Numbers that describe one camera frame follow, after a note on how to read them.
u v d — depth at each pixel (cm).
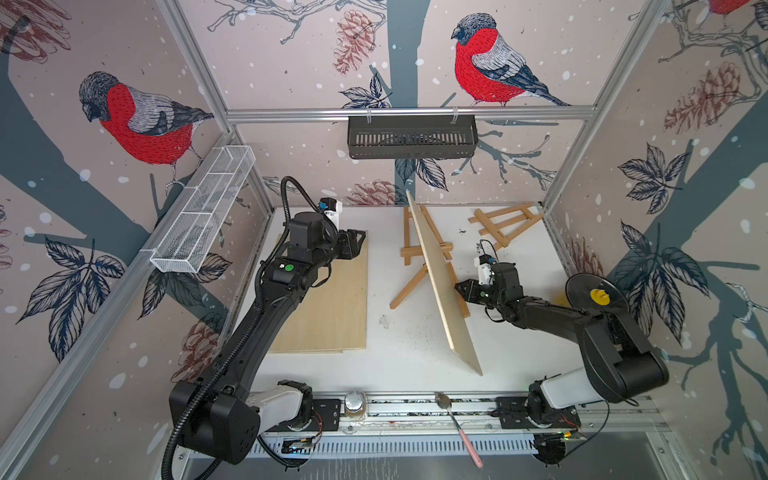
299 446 71
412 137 104
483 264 84
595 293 81
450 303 88
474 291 81
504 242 106
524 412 73
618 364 44
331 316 91
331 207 66
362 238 74
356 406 66
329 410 74
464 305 89
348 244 66
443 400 77
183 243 71
